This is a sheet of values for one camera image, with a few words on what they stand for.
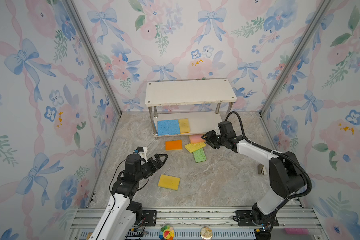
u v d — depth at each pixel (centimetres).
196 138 100
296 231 68
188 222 74
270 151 52
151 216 75
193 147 96
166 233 69
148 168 68
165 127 101
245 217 73
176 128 101
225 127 71
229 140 70
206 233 70
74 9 70
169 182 84
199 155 95
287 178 46
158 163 68
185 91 84
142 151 72
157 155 69
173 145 101
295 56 86
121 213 50
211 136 82
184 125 103
